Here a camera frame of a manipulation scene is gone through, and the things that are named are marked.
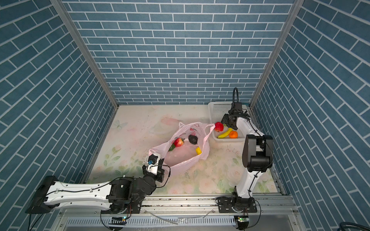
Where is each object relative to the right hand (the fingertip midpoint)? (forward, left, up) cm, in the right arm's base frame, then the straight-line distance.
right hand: (228, 121), depth 98 cm
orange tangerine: (-8, -4, -4) cm, 10 cm away
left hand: (-36, +34, +8) cm, 50 cm away
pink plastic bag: (-15, +26, -9) cm, 31 cm away
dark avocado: (-13, +23, -5) cm, 27 cm away
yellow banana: (-6, +1, -6) cm, 9 cm away
